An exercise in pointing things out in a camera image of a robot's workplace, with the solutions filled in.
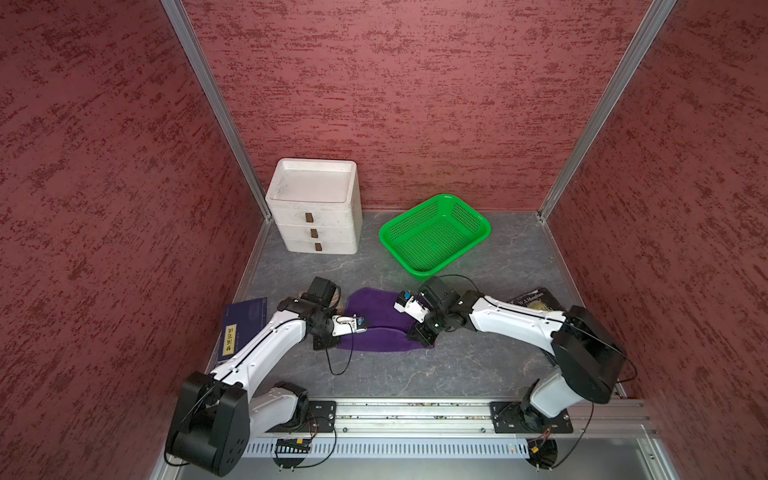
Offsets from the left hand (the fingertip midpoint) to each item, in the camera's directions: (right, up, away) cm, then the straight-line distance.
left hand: (332, 335), depth 84 cm
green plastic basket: (+33, +29, +30) cm, 53 cm away
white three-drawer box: (-6, +39, +6) cm, 40 cm away
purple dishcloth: (+16, +2, 0) cm, 16 cm away
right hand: (+23, -1, -1) cm, 23 cm away
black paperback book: (+66, +8, +11) cm, 67 cm away
